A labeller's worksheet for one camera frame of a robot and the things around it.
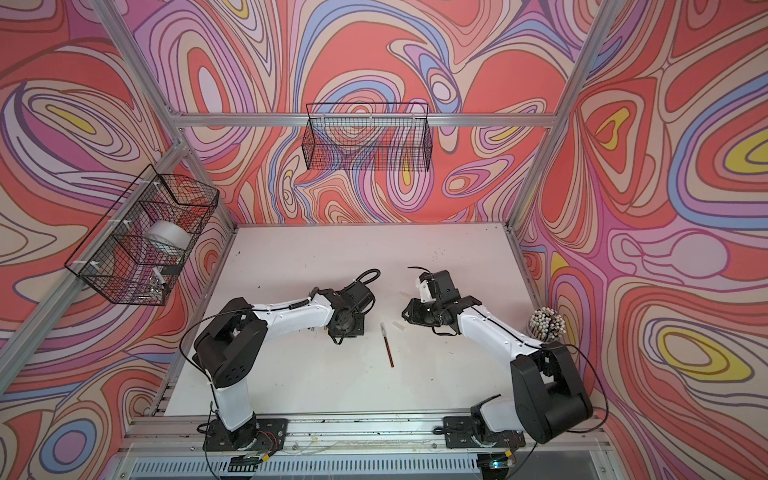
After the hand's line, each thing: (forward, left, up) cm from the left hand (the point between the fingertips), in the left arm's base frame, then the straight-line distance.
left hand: (361, 333), depth 91 cm
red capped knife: (-4, -8, 0) cm, 9 cm away
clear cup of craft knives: (-7, -47, +19) cm, 51 cm away
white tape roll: (+11, +47, +32) cm, 58 cm away
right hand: (0, -14, +7) cm, 16 cm away
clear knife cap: (+3, -12, 0) cm, 12 cm away
